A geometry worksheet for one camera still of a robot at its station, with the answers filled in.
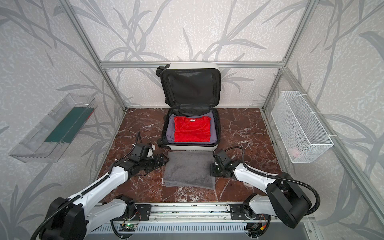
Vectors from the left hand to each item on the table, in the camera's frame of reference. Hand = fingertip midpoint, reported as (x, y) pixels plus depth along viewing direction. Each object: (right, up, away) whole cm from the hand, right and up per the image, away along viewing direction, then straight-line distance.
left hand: (166, 157), depth 84 cm
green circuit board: (-16, -31, -13) cm, 37 cm away
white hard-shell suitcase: (+13, +39, +15) cm, 44 cm away
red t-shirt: (+13, +15, +15) cm, 25 cm away
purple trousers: (-1, +16, +14) cm, 22 cm away
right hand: (+25, -6, +4) cm, 27 cm away
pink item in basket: (+65, +6, -12) cm, 67 cm away
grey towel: (+13, -7, +2) cm, 15 cm away
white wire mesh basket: (+62, +14, -24) cm, 68 cm away
